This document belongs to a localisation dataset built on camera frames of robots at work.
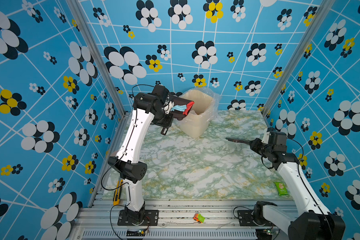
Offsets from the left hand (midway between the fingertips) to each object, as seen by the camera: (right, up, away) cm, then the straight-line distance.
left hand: (169, 123), depth 75 cm
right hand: (+46, -11, +7) cm, 47 cm away
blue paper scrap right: (+5, +8, +3) cm, 10 cm away
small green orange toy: (+15, -47, -3) cm, 49 cm away
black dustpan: (+4, +13, +5) cm, 14 cm away
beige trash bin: (+14, -6, +24) cm, 29 cm away
